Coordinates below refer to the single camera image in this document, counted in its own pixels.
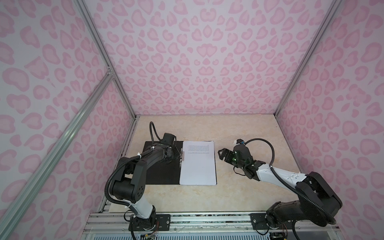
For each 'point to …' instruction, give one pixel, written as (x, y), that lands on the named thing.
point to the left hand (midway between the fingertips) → (177, 153)
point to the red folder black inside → (168, 172)
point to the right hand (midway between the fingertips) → (223, 153)
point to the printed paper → (198, 163)
